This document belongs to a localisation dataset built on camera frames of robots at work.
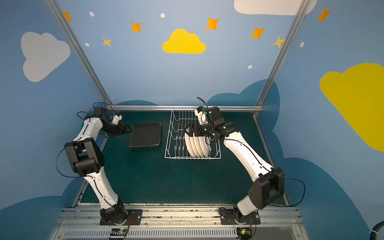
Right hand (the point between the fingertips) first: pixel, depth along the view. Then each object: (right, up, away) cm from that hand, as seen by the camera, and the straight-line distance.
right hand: (191, 128), depth 78 cm
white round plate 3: (+4, -11, +8) cm, 14 cm away
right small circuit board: (+27, -53, -5) cm, 59 cm away
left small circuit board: (-36, -53, -5) cm, 64 cm away
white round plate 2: (+1, -11, +8) cm, 14 cm away
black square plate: (-34, -5, +29) cm, 44 cm away
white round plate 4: (+8, -8, +10) cm, 16 cm away
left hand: (-44, -3, +19) cm, 48 cm away
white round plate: (-1, -10, +8) cm, 13 cm away
